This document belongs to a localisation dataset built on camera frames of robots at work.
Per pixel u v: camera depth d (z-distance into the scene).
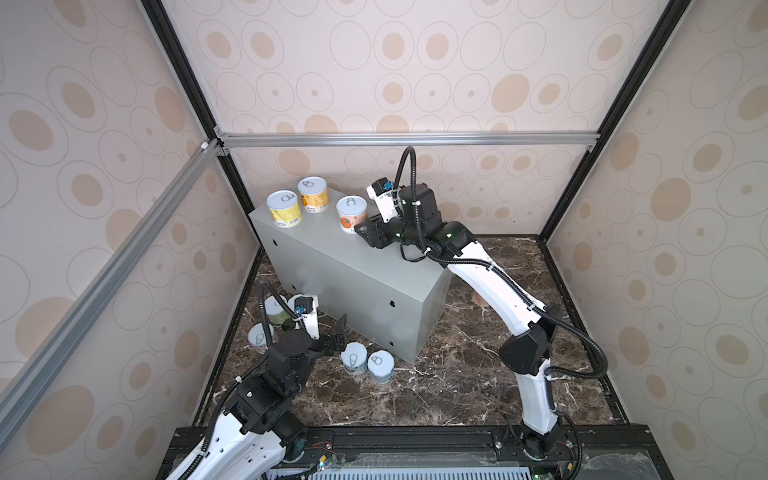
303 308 0.58
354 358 0.83
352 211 0.72
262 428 0.47
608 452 0.73
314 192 0.76
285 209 0.72
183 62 0.75
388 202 0.64
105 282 0.55
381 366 0.81
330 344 0.63
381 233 0.65
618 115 0.85
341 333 0.64
